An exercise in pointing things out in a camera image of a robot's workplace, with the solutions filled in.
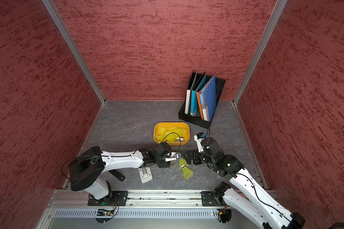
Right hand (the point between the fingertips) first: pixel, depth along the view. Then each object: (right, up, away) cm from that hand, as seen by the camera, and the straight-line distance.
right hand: (190, 157), depth 74 cm
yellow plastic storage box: (-8, +13, -1) cm, 15 cm away
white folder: (0, +34, +16) cm, 38 cm away
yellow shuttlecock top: (-18, +10, +24) cm, 31 cm away
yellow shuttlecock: (-4, -7, +11) cm, 13 cm away
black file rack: (+8, +17, +35) cm, 40 cm away
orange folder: (+6, +33, +15) cm, 36 cm away
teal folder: (+3, +34, +14) cm, 37 cm away
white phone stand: (-25, -13, +7) cm, 29 cm away
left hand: (-14, -2, +14) cm, 19 cm away
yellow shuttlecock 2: (-1, -12, +9) cm, 15 cm away
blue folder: (+13, +32, +16) cm, 38 cm away
